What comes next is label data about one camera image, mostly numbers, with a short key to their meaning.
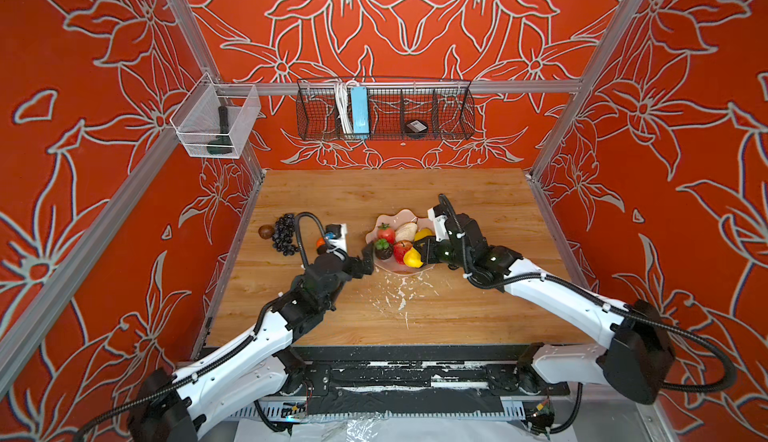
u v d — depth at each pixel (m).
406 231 0.95
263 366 0.60
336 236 0.63
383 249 0.88
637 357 0.40
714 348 0.36
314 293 0.56
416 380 0.74
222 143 0.80
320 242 0.63
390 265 0.88
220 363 0.45
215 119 0.91
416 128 0.95
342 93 0.87
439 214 0.70
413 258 0.76
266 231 0.97
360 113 0.90
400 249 0.90
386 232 0.95
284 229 0.98
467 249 0.59
